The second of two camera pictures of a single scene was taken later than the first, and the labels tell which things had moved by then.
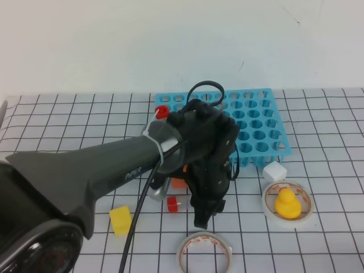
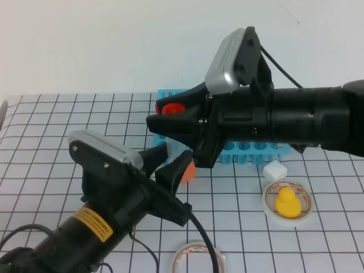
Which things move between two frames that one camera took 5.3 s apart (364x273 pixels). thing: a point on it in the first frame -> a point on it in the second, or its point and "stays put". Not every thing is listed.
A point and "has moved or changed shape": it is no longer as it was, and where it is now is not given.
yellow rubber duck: [286, 205] stays put
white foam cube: [274, 172] stays put
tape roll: [220, 239] -> [199, 245]
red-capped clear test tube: [172, 204] has moved or changed shape
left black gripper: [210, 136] -> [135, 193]
